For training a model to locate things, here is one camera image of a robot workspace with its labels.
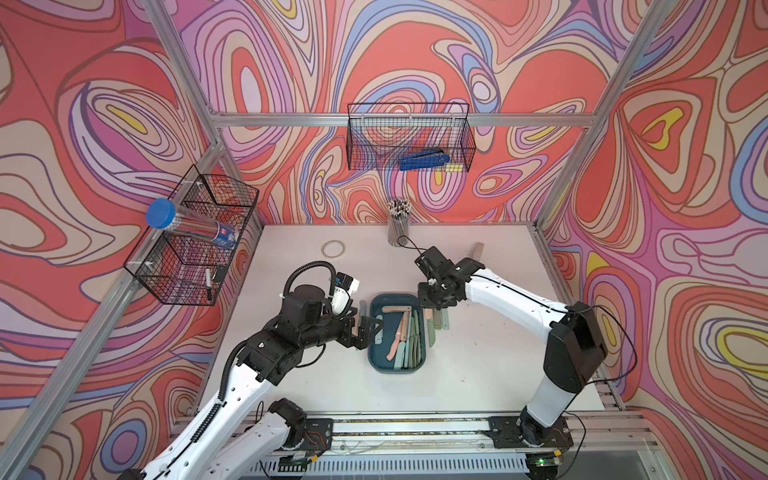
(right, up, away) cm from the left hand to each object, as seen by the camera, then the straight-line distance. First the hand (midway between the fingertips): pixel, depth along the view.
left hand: (372, 319), depth 68 cm
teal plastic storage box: (+1, -15, +18) cm, 23 cm away
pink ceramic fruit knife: (+6, -11, +21) cm, 24 cm away
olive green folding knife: (+19, -6, +25) cm, 32 cm away
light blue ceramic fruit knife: (-5, -3, +28) cm, 28 cm away
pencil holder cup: (+8, +26, +36) cm, 45 cm away
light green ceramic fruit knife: (+15, -2, +15) cm, 21 cm away
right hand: (+15, -1, +18) cm, 23 cm away
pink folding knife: (+10, -3, +25) cm, 27 cm away
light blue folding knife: (+22, -5, +25) cm, 34 cm away
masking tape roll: (-17, +17, +43) cm, 49 cm away
